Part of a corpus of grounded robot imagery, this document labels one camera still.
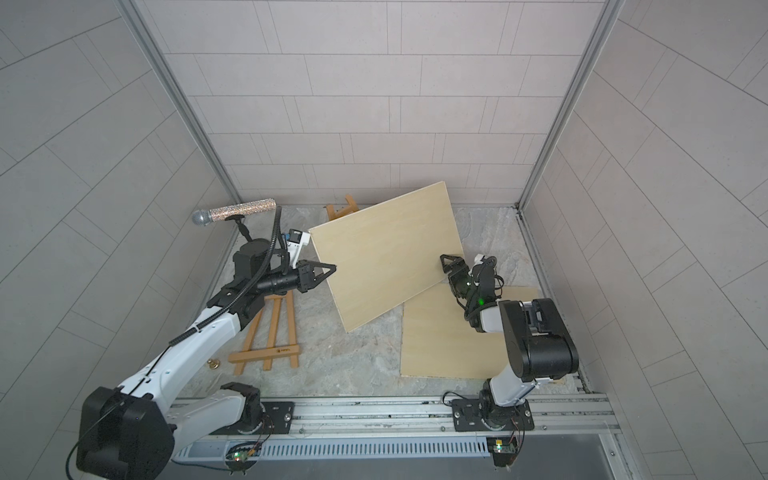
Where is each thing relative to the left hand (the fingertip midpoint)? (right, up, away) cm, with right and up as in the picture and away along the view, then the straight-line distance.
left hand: (338, 272), depth 74 cm
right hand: (+29, +1, +17) cm, 33 cm away
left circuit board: (-18, -38, -11) cm, 43 cm away
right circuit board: (+39, -40, -6) cm, 56 cm away
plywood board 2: (+12, +4, +4) cm, 14 cm away
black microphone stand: (-34, +10, +19) cm, 40 cm away
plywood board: (+27, -21, +10) cm, 36 cm away
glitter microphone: (-39, +14, +8) cm, 42 cm away
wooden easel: (-20, -23, +5) cm, 31 cm away
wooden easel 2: (-4, +15, +13) cm, 20 cm away
